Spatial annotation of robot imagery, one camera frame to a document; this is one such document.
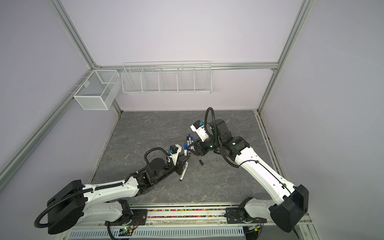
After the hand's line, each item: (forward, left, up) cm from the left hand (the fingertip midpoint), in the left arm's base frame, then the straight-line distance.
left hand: (188, 156), depth 75 cm
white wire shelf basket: (+52, +10, +13) cm, 55 cm away
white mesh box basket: (+48, +59, +7) cm, 77 cm away
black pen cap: (+6, -6, -18) cm, 20 cm away
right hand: (+1, -1, +7) cm, 7 cm away
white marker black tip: (+21, +1, -17) cm, 27 cm away
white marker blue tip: (+22, -2, -17) cm, 28 cm away
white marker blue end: (+1, +1, +7) cm, 7 cm away
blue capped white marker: (+22, -1, -17) cm, 28 cm away
